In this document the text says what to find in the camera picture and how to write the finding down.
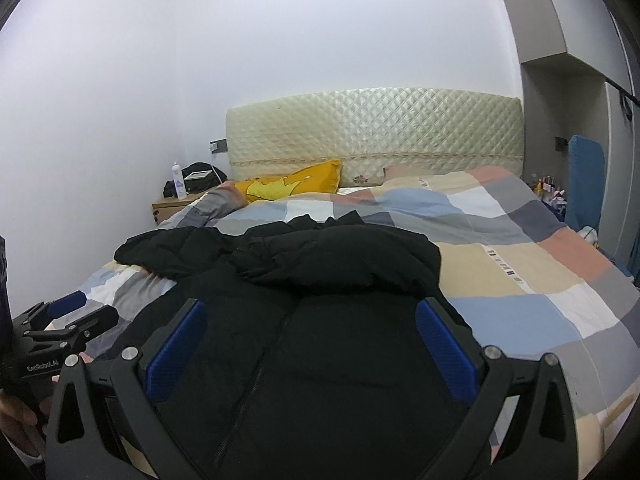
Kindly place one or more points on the wooden nightstand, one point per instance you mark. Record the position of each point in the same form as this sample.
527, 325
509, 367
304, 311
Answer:
167, 207

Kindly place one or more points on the person's left hand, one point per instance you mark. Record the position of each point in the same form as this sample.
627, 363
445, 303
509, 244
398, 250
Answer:
15, 416

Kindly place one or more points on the white spray bottle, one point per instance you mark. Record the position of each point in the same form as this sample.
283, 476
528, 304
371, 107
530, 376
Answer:
177, 177

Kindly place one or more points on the yellow pillow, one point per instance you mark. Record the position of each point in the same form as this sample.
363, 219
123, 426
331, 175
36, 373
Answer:
320, 178

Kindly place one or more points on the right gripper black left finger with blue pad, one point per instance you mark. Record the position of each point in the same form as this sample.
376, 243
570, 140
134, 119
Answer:
104, 423

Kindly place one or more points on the white plush toy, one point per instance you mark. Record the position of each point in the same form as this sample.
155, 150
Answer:
589, 234

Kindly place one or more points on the grey wardrobe cabinet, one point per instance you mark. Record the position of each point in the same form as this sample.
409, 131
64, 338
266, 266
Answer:
580, 77

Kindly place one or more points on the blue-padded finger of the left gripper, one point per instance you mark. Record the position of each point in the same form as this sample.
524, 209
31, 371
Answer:
66, 304

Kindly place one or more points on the cream quilted headboard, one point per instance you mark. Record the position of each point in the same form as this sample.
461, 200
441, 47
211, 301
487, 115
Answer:
367, 130

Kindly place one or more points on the yellow bottle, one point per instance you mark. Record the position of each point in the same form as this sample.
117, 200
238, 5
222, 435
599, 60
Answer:
539, 188

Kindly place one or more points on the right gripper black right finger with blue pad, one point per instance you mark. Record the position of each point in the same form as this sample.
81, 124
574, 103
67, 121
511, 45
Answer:
520, 423

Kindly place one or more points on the black bag on nightstand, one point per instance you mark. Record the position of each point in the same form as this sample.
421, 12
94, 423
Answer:
198, 177

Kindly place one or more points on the blue padded chair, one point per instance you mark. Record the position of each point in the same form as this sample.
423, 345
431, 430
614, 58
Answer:
586, 183

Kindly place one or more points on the large black jacket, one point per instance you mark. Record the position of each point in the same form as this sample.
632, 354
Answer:
311, 366

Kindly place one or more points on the patchwork plaid bed quilt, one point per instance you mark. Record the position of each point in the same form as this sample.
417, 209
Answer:
519, 278

